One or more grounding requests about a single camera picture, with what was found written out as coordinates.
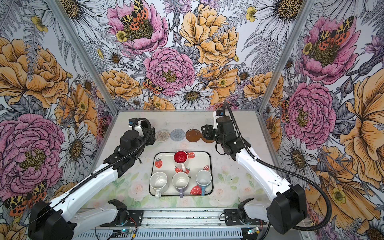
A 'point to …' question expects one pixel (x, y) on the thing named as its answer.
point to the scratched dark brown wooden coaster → (193, 135)
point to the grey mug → (208, 132)
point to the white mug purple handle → (180, 180)
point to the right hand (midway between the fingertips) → (205, 133)
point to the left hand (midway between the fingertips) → (150, 133)
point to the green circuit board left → (125, 231)
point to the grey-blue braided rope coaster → (177, 134)
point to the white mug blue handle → (203, 178)
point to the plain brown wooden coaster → (207, 140)
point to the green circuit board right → (254, 231)
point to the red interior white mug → (180, 157)
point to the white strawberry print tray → (164, 162)
